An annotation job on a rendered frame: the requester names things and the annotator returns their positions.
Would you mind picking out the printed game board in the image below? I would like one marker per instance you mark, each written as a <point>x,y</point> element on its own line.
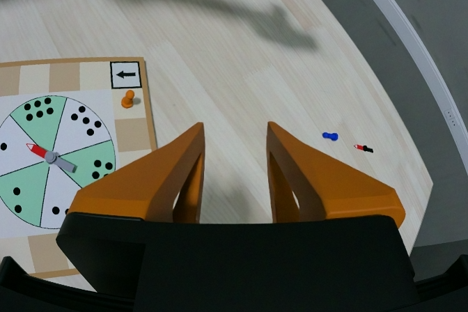
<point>62,127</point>

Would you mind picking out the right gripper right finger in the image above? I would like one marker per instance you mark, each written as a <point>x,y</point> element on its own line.
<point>326,188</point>

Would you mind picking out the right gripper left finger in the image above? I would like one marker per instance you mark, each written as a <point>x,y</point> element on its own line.
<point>148,186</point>

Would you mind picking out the blue game pawn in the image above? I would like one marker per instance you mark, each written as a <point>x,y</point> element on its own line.
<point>333,136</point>

